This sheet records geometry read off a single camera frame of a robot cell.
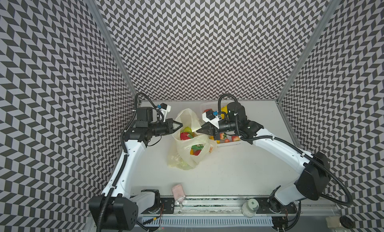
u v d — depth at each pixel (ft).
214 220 2.28
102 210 1.15
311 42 2.72
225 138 3.06
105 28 2.66
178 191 2.32
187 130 2.18
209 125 2.04
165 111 2.21
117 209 1.20
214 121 1.93
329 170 2.50
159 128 2.06
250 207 2.08
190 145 2.06
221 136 2.04
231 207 2.43
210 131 2.07
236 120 1.85
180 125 2.32
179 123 2.41
